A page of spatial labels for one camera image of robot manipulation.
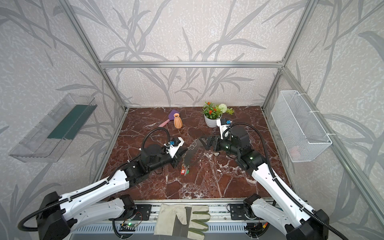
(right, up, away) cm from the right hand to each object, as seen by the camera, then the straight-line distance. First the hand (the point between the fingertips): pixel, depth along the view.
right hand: (206, 132), depth 71 cm
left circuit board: (-38, -46, +1) cm, 60 cm away
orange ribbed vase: (-19, +3, +32) cm, 37 cm away
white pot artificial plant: (+4, +11, +27) cm, 29 cm away
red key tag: (-12, -21, +6) cm, 25 cm away
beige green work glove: (-12, -43, -1) cm, 44 cm away
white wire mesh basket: (+40, -1, -10) cm, 41 cm away
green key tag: (-10, -22, +8) cm, 25 cm away
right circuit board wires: (+24, -47, 0) cm, 53 cm away
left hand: (-9, -6, +1) cm, 11 cm away
